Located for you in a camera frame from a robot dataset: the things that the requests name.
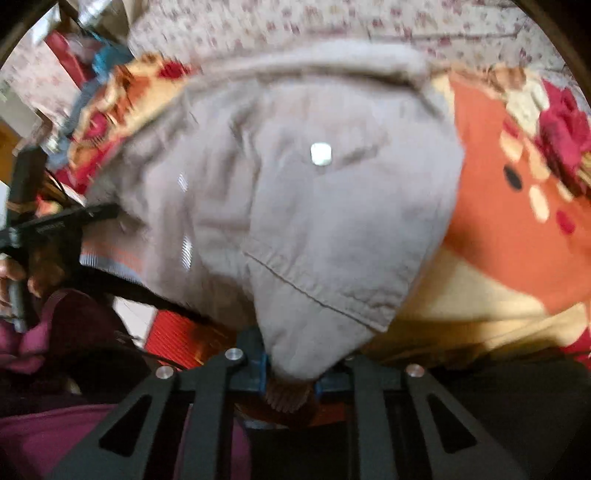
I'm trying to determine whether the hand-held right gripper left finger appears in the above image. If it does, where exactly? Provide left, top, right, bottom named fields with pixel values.
left=46, top=330, right=269, bottom=480

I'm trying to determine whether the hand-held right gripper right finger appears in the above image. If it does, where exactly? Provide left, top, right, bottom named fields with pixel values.
left=316, top=353, right=529, bottom=480

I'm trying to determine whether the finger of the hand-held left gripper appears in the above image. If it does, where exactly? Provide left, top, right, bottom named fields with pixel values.
left=25, top=203, right=122, bottom=236

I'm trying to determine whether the grey jacket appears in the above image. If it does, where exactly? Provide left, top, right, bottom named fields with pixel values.
left=81, top=39, right=465, bottom=414

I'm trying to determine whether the person's left hand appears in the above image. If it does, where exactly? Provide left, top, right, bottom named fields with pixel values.
left=0, top=251, right=65, bottom=308

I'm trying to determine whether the blue striped cloth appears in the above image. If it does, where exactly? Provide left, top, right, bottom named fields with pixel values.
left=46, top=88, right=93, bottom=169

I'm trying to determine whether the person's maroon garment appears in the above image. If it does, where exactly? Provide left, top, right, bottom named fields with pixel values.
left=0, top=288, right=252, bottom=480

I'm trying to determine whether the red cloth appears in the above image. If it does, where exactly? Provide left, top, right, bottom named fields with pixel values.
left=44, top=30, right=93, bottom=86

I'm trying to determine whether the floral bedsheet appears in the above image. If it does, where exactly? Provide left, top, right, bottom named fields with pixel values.
left=127, top=0, right=573, bottom=79

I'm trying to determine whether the black cable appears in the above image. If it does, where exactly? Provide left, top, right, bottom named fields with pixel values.
left=69, top=270, right=222, bottom=326

